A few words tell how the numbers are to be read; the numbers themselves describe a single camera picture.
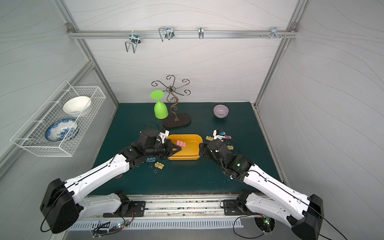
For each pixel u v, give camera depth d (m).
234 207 0.75
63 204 0.38
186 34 0.80
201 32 0.78
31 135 0.57
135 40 0.78
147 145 0.60
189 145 0.78
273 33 0.77
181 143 0.78
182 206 0.75
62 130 0.65
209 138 0.99
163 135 0.73
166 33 0.75
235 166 0.51
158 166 0.86
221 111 1.14
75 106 0.76
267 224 0.71
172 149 0.70
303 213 0.40
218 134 0.65
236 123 1.11
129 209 0.68
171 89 0.86
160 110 0.86
